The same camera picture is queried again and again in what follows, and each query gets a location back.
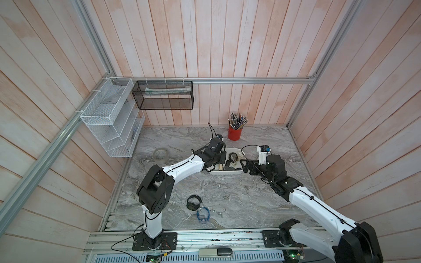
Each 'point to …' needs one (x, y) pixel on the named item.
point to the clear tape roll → (160, 155)
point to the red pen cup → (234, 135)
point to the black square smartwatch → (233, 156)
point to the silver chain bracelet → (212, 210)
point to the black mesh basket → (164, 95)
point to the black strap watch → (226, 167)
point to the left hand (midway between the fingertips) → (222, 156)
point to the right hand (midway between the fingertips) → (246, 160)
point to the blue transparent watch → (203, 214)
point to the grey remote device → (215, 252)
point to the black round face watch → (232, 168)
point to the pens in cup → (237, 121)
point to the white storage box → (233, 165)
